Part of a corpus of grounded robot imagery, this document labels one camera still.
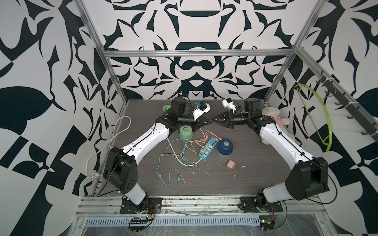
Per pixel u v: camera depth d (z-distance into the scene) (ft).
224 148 2.75
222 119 2.38
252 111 2.05
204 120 2.31
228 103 2.39
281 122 3.15
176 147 3.08
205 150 2.90
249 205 2.43
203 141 2.79
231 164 2.83
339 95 2.08
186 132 2.93
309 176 1.38
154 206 2.43
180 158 2.93
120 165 1.52
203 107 2.08
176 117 2.05
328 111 2.26
